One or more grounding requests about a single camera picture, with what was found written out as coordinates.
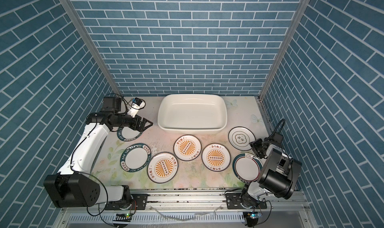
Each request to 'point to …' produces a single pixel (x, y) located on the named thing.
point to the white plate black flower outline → (239, 138)
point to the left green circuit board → (122, 217)
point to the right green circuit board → (253, 216)
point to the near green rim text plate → (135, 157)
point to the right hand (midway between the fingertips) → (252, 143)
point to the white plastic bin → (192, 113)
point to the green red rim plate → (247, 167)
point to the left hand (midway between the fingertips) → (146, 119)
